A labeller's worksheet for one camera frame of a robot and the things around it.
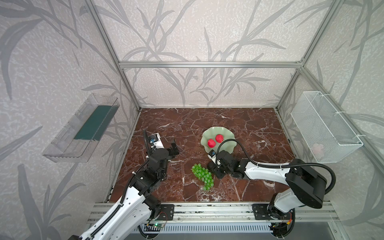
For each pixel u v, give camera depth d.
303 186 0.44
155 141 0.61
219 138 0.97
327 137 0.61
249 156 0.94
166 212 0.73
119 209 0.45
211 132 1.02
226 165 0.67
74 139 0.64
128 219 0.56
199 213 0.75
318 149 0.73
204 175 0.82
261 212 0.74
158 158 0.53
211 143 0.95
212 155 0.77
